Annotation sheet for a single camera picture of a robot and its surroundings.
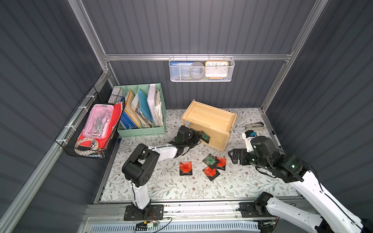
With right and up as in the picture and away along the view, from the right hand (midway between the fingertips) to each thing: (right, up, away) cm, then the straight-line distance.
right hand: (239, 152), depth 68 cm
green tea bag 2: (-10, -10, +23) cm, 27 cm away
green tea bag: (-14, +5, +25) cm, 29 cm away
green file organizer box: (-63, +14, +31) cm, 72 cm away
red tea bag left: (-26, -14, +20) cm, 36 cm away
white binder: (-48, +28, +23) cm, 60 cm away
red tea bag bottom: (-11, -17, +18) cm, 27 cm away
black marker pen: (+42, +2, +39) cm, 57 cm away
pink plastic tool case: (-69, +14, +4) cm, 70 cm away
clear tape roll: (-68, +4, -2) cm, 68 cm away
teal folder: (-54, +25, +25) cm, 64 cm away
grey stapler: (+27, +11, +41) cm, 51 cm away
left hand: (-16, +6, +21) cm, 27 cm away
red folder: (-62, +21, +9) cm, 67 cm away
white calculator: (+15, +16, +43) cm, 48 cm away
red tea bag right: (-4, -11, +22) cm, 25 cm away
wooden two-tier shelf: (-7, +14, +18) cm, 24 cm away
